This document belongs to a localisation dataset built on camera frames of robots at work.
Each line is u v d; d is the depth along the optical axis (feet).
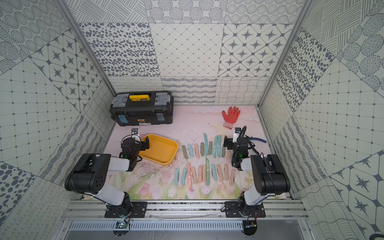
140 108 3.13
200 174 2.81
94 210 2.47
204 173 2.82
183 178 2.75
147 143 2.94
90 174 1.50
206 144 3.26
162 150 3.21
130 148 2.42
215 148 3.21
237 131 2.68
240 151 2.40
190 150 3.13
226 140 2.84
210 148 3.21
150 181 2.76
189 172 2.83
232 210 2.40
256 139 3.27
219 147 3.22
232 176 2.81
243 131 2.30
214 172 2.83
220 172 2.82
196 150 3.13
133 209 2.39
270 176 1.50
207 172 2.83
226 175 2.81
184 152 3.13
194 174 2.81
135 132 2.69
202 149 3.17
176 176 2.81
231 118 3.63
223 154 3.13
